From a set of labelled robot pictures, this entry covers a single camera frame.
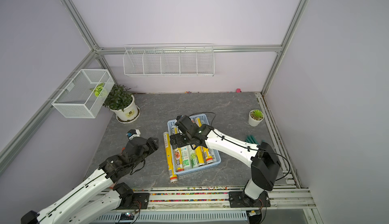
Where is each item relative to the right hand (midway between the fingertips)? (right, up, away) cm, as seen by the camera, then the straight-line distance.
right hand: (177, 139), depth 79 cm
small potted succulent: (+48, +11, +18) cm, 52 cm away
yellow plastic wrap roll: (-1, -10, +7) cm, 12 cm away
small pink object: (+44, +31, +45) cm, 70 cm away
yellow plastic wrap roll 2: (+12, -9, +2) cm, 15 cm away
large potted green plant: (-38, +20, +16) cm, 45 cm away
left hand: (-11, -2, -1) cm, 11 cm away
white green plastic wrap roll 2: (+8, -11, +4) cm, 14 cm away
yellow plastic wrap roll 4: (-3, -19, 0) cm, 19 cm away
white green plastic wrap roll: (+4, -11, +5) cm, 13 cm away
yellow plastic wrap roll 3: (+16, -11, +2) cm, 19 cm away
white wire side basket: (-52, +23, +4) cm, 57 cm away
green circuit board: (-23, -35, -7) cm, 43 cm away
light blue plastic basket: (+20, -10, +6) cm, 23 cm away
